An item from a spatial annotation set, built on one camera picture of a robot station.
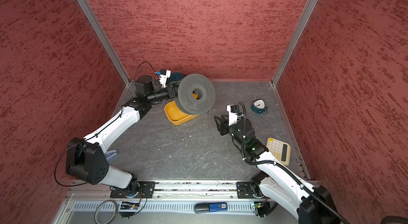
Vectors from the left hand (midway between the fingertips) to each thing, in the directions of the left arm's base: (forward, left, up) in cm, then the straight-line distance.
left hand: (185, 91), depth 76 cm
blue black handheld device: (-45, -10, -23) cm, 52 cm away
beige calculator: (-19, -51, -27) cm, 61 cm away
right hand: (-10, -15, -10) cm, 21 cm away
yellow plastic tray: (+2, +9, -28) cm, 29 cm away
